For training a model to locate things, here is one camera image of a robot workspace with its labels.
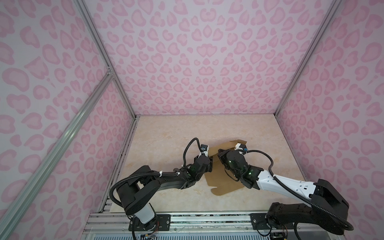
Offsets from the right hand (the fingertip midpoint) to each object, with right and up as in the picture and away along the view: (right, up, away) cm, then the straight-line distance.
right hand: (215, 149), depth 80 cm
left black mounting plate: (-26, -35, -7) cm, 45 cm away
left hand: (-2, -4, +6) cm, 7 cm away
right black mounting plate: (+21, -35, -7) cm, 41 cm away
